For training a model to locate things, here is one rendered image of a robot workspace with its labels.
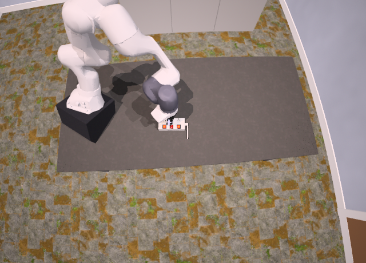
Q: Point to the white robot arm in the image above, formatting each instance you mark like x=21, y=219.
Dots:
x=81, y=18

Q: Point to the white power strip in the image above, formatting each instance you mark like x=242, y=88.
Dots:
x=178, y=124

